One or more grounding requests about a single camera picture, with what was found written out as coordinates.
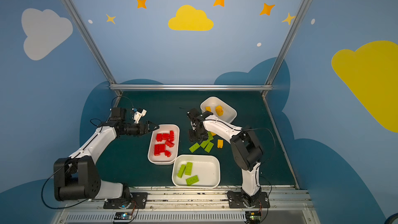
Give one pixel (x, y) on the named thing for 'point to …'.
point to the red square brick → (169, 143)
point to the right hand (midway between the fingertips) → (194, 139)
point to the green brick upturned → (192, 180)
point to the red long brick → (171, 136)
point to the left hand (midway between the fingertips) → (154, 128)
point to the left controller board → (123, 215)
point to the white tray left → (162, 159)
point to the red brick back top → (166, 136)
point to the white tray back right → (229, 114)
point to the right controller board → (254, 216)
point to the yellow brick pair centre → (219, 110)
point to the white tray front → (206, 168)
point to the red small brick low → (167, 153)
